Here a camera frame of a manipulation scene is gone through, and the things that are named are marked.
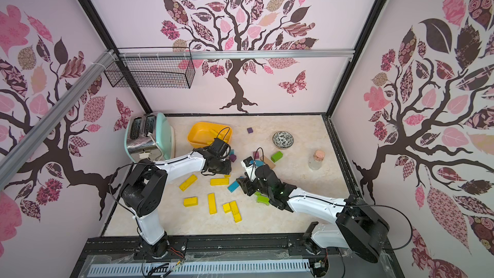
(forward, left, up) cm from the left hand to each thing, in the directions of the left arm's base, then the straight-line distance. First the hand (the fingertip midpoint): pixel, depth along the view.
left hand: (228, 172), depth 93 cm
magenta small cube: (+11, -14, -1) cm, 18 cm away
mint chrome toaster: (+10, +36, +17) cm, 41 cm away
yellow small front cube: (-18, 0, +1) cm, 18 cm away
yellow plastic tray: (+26, +18, -1) cm, 31 cm away
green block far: (+10, -25, -1) cm, 27 cm away
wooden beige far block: (+6, -20, -2) cm, 21 cm away
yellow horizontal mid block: (-5, +4, 0) cm, 7 cm away
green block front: (-13, -16, -1) cm, 21 cm away
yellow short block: (-15, +16, 0) cm, 22 cm away
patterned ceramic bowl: (+20, -30, 0) cm, 36 cm away
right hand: (-7, -7, +10) cm, 14 cm away
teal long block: (-7, -2, -2) cm, 7 cm away
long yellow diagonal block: (-5, +19, -1) cm, 20 cm away
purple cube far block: (+29, -11, -2) cm, 31 cm away
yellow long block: (-15, +6, -1) cm, 16 cm away
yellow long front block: (-19, -4, -1) cm, 19 cm away
